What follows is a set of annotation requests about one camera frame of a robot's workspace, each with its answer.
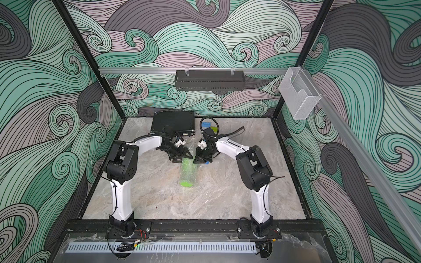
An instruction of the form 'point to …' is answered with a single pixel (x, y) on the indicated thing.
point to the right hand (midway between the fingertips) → (192, 163)
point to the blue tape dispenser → (207, 163)
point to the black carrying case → (182, 122)
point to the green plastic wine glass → (188, 172)
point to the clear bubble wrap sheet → (192, 143)
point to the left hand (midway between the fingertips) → (188, 159)
